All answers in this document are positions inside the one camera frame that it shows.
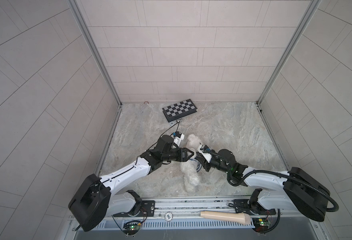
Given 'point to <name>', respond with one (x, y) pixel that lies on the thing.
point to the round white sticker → (168, 216)
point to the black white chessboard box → (175, 111)
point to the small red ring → (146, 102)
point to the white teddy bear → (189, 168)
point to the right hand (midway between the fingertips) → (195, 157)
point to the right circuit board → (261, 225)
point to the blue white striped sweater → (199, 165)
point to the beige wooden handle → (243, 218)
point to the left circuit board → (131, 227)
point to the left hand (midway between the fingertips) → (194, 154)
